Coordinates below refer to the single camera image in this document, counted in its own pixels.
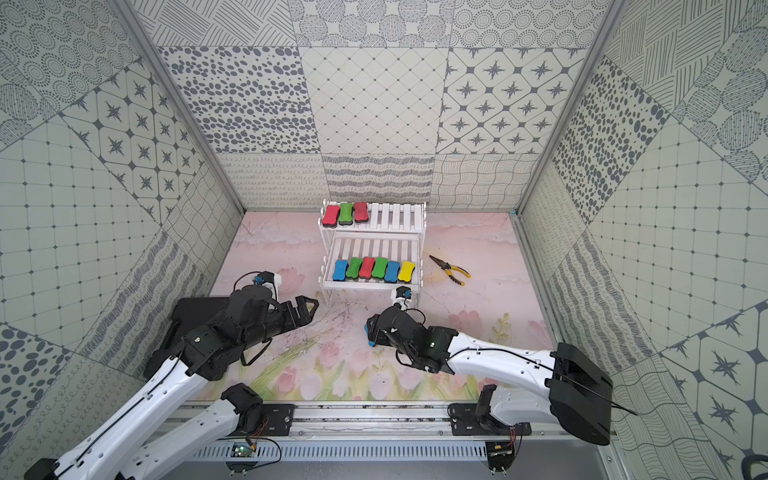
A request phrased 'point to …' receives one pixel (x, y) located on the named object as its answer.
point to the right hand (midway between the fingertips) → (376, 326)
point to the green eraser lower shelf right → (380, 267)
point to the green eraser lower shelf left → (354, 267)
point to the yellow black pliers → (447, 266)
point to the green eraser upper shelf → (346, 214)
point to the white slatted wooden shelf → (394, 231)
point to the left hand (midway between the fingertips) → (305, 301)
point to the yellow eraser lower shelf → (406, 271)
